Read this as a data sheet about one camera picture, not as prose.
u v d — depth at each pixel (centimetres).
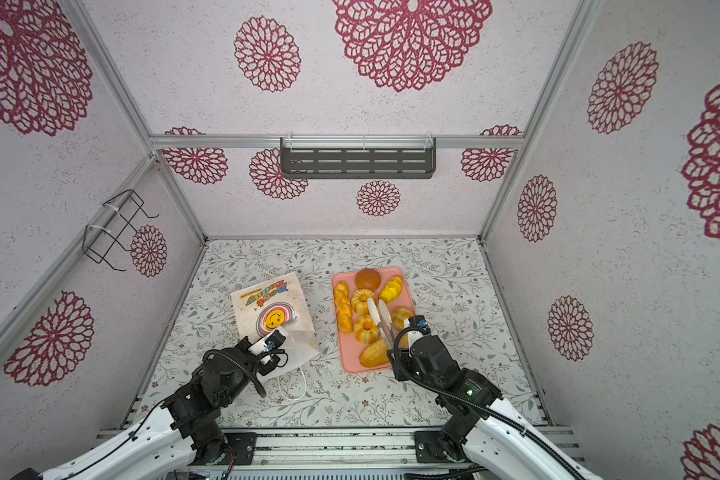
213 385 54
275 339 63
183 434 53
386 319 82
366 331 90
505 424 48
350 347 91
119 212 78
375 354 86
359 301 97
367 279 103
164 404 55
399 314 94
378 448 76
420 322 67
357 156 97
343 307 97
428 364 55
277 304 85
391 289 101
